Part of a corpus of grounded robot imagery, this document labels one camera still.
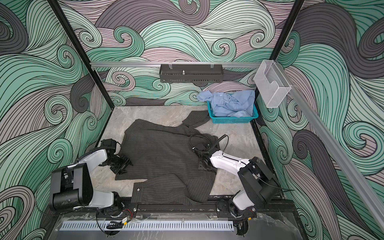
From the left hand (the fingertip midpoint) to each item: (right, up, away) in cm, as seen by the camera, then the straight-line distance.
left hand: (130, 165), depth 88 cm
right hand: (+45, -1, 0) cm, 45 cm away
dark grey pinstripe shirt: (+21, +3, +4) cm, 22 cm away
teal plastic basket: (+57, +27, +16) cm, 65 cm away
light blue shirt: (+73, +39, +26) cm, 87 cm away
